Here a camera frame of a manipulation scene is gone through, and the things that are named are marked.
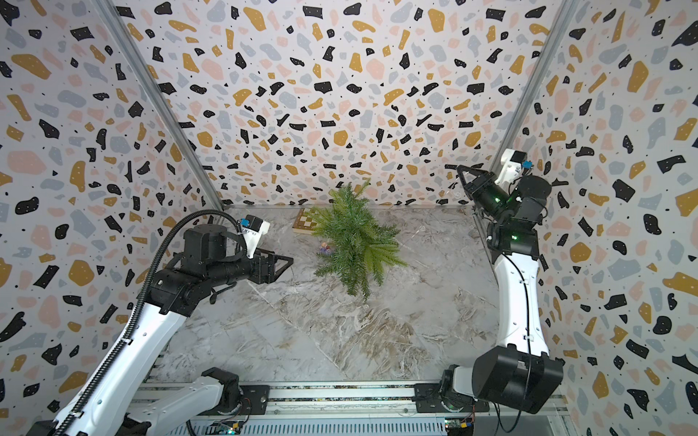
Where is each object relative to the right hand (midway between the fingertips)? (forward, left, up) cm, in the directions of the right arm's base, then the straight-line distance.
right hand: (457, 168), depth 65 cm
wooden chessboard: (+22, +48, -43) cm, 68 cm away
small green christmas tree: (-10, +23, -19) cm, 32 cm away
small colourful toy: (+8, +38, -43) cm, 58 cm away
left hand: (-15, +42, -16) cm, 47 cm away
